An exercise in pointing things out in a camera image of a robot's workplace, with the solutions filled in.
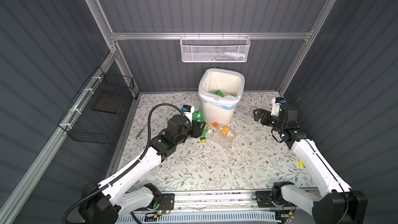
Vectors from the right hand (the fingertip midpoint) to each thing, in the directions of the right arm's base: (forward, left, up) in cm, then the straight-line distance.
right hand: (263, 113), depth 80 cm
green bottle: (-6, +33, +6) cm, 34 cm away
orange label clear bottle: (-1, +18, -17) cm, 25 cm away
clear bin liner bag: (+24, +14, 0) cm, 28 cm away
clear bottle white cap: (-5, +18, -23) cm, 30 cm away
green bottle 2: (+18, +22, -2) cm, 28 cm away
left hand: (-7, +32, +3) cm, 33 cm away
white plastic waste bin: (+6, +25, -8) cm, 27 cm away
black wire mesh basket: (-4, +83, +7) cm, 84 cm away
